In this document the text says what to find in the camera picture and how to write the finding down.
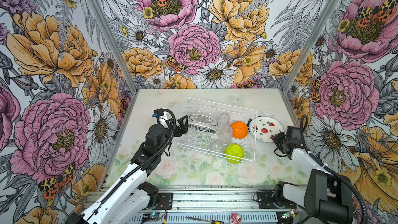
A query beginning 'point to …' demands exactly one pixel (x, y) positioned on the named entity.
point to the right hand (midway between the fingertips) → (273, 141)
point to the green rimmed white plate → (203, 119)
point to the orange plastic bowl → (240, 129)
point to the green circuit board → (156, 215)
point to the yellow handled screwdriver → (211, 221)
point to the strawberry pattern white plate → (264, 128)
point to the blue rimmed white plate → (201, 127)
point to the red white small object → (235, 219)
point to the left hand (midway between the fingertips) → (181, 122)
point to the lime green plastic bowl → (236, 150)
